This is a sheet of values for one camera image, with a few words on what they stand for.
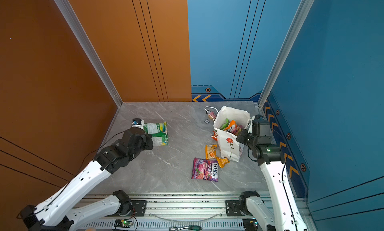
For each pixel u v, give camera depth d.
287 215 0.38
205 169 0.83
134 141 0.54
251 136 0.60
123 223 0.71
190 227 0.68
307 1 0.70
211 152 0.91
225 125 0.90
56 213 0.39
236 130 0.81
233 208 0.73
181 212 0.73
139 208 0.74
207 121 1.09
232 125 0.78
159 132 0.78
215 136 0.79
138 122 0.63
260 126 0.52
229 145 0.80
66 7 0.72
